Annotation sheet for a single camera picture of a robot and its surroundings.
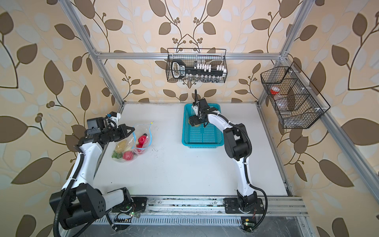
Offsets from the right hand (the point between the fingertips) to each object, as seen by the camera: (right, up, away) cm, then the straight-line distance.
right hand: (197, 120), depth 102 cm
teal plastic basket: (+2, -12, 0) cm, 12 cm away
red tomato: (-41, -21, -16) cm, 49 cm away
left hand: (-35, -4, -23) cm, 42 cm away
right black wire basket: (+50, +9, -29) cm, 59 cm away
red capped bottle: (+43, +16, -21) cm, 51 cm away
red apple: (-34, -12, -15) cm, 39 cm away
